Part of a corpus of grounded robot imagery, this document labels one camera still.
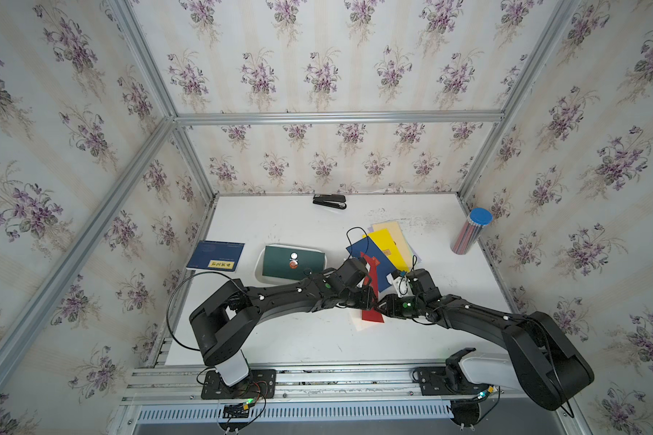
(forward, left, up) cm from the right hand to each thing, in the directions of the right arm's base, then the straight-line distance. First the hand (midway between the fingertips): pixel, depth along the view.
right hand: (380, 309), depth 86 cm
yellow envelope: (+28, -4, -1) cm, 28 cm away
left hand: (-1, +2, +7) cm, 7 cm away
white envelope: (-5, +7, 0) cm, 8 cm away
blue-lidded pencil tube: (+23, -31, +10) cm, 40 cm away
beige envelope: (+32, -10, -2) cm, 33 cm away
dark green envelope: (+14, +30, +4) cm, 34 cm away
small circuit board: (-28, +41, -3) cm, 50 cm away
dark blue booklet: (+20, +60, 0) cm, 63 cm away
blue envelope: (+15, -3, 0) cm, 15 cm away
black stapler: (+47, +16, +2) cm, 49 cm away
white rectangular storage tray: (+9, +38, 0) cm, 39 cm away
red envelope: (-4, +4, +6) cm, 8 cm away
